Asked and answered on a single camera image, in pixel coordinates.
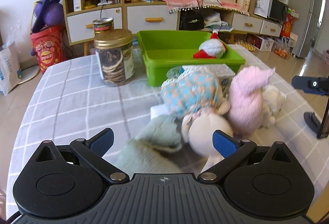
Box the white fluffy plush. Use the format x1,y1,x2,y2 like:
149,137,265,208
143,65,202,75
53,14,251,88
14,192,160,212
260,84,287,128

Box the pink plush toy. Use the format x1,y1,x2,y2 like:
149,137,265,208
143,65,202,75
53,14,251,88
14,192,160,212
226,66,276,137

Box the green crocodile plush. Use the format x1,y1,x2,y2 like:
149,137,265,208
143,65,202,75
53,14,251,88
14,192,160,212
115,115,183,177

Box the blue orange patterned doll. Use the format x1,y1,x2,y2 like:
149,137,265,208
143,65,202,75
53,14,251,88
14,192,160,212
161,69,234,172

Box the santa plush toy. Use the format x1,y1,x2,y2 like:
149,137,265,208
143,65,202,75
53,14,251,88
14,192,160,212
193,30,227,59

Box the green plastic bin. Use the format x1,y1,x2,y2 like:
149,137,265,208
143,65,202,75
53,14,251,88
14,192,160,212
136,30,245,87

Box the grey checkered tablecloth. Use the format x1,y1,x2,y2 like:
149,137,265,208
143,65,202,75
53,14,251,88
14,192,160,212
5,45,328,220

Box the milk carton box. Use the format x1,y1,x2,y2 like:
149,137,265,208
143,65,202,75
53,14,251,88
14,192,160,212
167,63,236,97

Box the gold lid glass jar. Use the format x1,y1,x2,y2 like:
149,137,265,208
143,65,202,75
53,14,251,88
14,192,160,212
94,29,134,86

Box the microwave oven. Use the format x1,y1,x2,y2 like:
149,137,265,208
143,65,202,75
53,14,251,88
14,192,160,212
254,0,288,22

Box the refrigerator with notes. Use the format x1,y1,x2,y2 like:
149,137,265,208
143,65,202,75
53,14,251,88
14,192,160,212
288,0,323,58

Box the red snack bucket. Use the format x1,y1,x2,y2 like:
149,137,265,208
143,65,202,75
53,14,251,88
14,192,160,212
30,25,65,73

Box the white paper bag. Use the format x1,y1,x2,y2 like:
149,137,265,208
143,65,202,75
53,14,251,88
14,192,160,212
0,42,22,95

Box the small tin can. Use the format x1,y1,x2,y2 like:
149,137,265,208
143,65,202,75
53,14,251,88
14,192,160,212
93,17,114,35

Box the black bag in cabinet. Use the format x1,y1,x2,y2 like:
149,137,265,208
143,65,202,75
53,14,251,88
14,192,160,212
179,10,204,31

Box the purple plush toy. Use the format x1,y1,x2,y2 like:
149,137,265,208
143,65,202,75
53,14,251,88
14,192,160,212
31,0,64,33

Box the pink lace cloth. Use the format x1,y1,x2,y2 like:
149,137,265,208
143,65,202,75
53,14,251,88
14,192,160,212
160,0,249,16

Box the wooden cabinet with drawers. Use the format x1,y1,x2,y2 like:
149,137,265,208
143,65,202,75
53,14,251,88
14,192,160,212
61,0,283,57

